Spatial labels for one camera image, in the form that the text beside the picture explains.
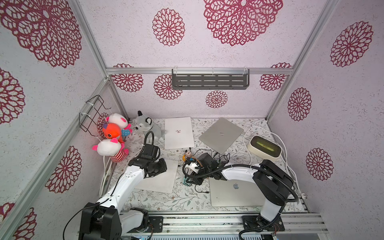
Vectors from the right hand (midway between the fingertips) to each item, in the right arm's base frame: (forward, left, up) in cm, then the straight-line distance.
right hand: (186, 178), depth 85 cm
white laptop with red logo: (+36, +7, -3) cm, 37 cm away
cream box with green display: (+21, -50, -1) cm, 54 cm away
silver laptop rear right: (+35, -23, -4) cm, 42 cm away
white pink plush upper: (+31, +45, +17) cm, 57 cm away
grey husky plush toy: (+28, +26, +15) cm, 41 cm away
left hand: (+4, +12, +5) cm, 13 cm away
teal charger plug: (+2, -2, +8) cm, 9 cm away
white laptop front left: (-1, +14, -4) cm, 14 cm away
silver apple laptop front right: (-5, -27, -6) cm, 28 cm away
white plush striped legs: (+9, +40, +16) cm, 44 cm away
